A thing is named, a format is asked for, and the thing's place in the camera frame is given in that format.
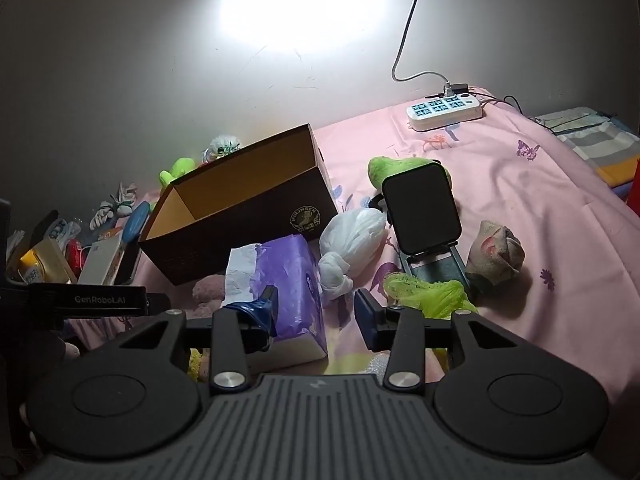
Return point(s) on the white power strip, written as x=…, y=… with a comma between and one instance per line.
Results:
x=442, y=110

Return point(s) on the black folding phone stand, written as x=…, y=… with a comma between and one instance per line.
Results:
x=420, y=210

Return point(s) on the orange printed book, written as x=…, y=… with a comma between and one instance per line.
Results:
x=110, y=234

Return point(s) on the purple tissue pack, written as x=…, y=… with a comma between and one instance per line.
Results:
x=290, y=280

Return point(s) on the striped folded cloth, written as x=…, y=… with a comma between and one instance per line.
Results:
x=595, y=150

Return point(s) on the white knotted plastic bag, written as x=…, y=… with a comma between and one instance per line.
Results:
x=352, y=235

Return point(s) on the green plush toy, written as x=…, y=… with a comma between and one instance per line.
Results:
x=395, y=170

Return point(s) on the red packet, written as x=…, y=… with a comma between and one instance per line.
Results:
x=74, y=255

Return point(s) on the brown cardboard shoe box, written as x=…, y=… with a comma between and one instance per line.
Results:
x=260, y=220

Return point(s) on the black smartphone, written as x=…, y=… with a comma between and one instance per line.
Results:
x=129, y=262

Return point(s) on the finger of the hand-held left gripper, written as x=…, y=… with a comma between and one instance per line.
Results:
x=159, y=303

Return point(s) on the gold paper bag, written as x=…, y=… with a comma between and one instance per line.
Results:
x=45, y=262

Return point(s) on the white book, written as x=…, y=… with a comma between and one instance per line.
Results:
x=100, y=262

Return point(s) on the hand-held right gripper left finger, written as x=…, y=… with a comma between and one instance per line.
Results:
x=255, y=312

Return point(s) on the blue and white packet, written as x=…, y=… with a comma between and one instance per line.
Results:
x=62, y=230

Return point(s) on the beige sock ball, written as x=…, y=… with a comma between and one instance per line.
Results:
x=495, y=252

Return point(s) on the pink printed bed sheet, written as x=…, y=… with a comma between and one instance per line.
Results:
x=500, y=200

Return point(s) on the lime yellow plush toy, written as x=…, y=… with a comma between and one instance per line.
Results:
x=177, y=170

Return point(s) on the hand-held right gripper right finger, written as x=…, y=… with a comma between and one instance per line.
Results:
x=367, y=320

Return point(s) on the blue oval case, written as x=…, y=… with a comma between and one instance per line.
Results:
x=136, y=225

